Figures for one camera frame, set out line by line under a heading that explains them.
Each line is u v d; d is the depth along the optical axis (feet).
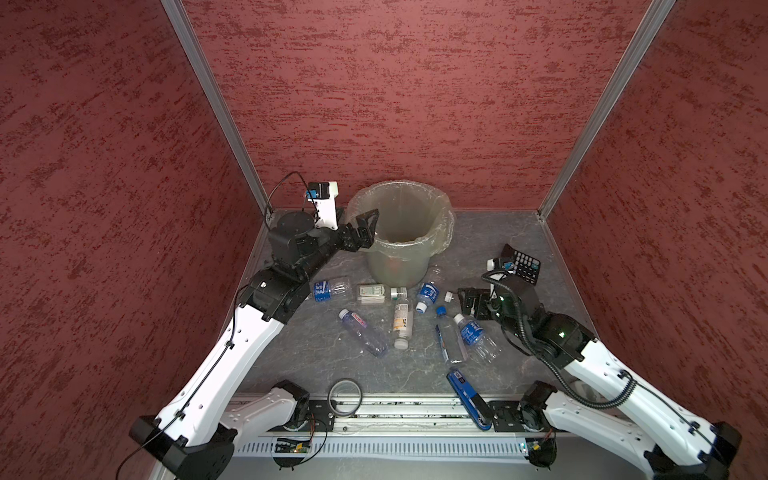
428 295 2.98
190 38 2.44
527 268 3.38
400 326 2.79
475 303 2.15
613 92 2.80
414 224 3.04
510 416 2.43
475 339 2.72
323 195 1.67
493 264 2.15
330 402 2.44
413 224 3.04
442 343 2.71
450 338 2.84
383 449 2.54
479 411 2.33
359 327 2.81
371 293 3.01
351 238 1.79
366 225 1.80
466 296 2.18
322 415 2.43
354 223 1.79
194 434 1.19
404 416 2.48
